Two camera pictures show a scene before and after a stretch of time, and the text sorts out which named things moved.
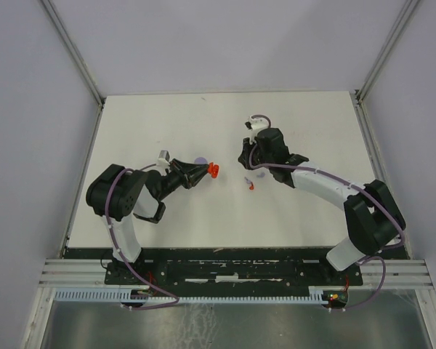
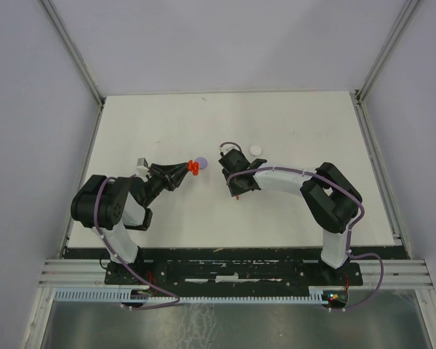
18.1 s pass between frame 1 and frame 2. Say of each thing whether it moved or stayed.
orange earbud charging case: moved
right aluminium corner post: stayed
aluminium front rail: stayed
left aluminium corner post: stayed
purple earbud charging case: stayed
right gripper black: moved
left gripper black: moved
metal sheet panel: stayed
